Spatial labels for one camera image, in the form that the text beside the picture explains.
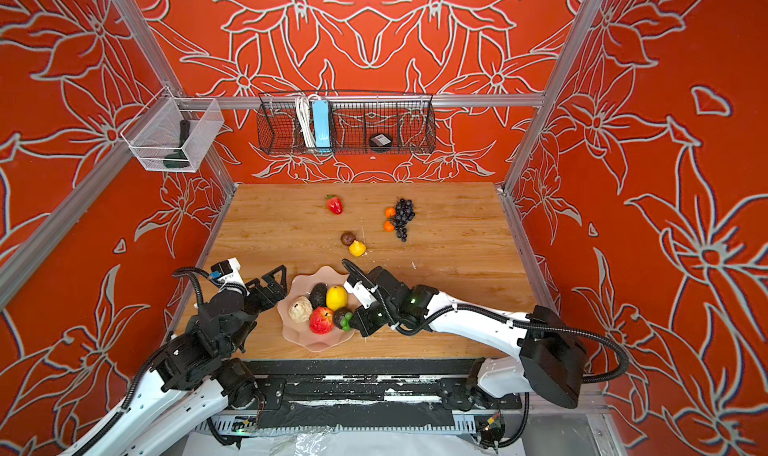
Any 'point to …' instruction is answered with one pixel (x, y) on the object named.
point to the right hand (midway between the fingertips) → (346, 325)
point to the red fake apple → (321, 320)
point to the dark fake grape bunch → (404, 213)
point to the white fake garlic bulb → (300, 309)
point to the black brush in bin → (178, 159)
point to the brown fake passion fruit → (347, 238)
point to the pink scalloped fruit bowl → (300, 333)
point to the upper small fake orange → (390, 212)
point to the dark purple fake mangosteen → (340, 314)
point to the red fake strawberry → (334, 204)
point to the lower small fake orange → (388, 227)
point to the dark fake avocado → (318, 295)
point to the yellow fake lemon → (337, 297)
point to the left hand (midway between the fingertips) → (274, 273)
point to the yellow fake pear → (357, 248)
